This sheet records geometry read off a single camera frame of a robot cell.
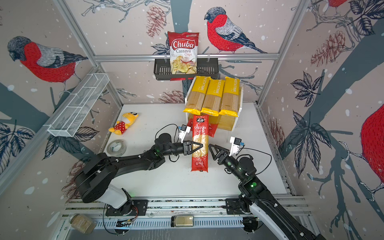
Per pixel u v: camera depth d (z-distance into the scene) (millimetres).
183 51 850
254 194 552
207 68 947
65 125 698
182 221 672
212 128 835
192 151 704
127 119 1037
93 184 434
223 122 885
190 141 723
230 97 749
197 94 772
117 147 951
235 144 658
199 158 713
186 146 679
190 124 858
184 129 719
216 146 761
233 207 725
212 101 741
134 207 725
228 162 645
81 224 657
